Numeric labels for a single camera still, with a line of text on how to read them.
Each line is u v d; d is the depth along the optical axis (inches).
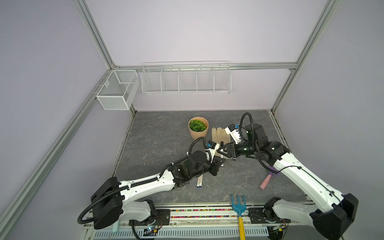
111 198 15.8
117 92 38.8
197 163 21.3
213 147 24.8
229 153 24.9
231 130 25.8
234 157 24.0
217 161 25.2
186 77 39.9
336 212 14.8
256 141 21.7
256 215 28.7
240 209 29.7
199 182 33.2
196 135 37.8
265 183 32.5
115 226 27.8
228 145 24.9
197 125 37.9
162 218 28.9
